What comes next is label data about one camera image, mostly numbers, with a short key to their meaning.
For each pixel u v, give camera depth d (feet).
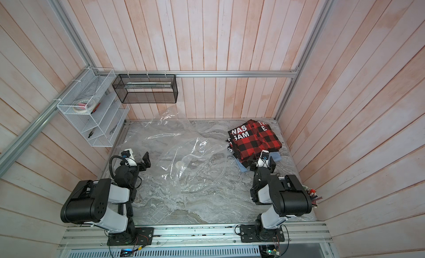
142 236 2.40
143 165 2.67
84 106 2.42
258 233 2.21
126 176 2.30
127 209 2.61
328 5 2.27
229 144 3.43
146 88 3.39
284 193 1.56
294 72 3.04
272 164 2.66
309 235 2.44
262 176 2.21
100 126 2.54
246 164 3.04
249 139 3.06
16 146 1.76
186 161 2.79
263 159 2.45
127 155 2.50
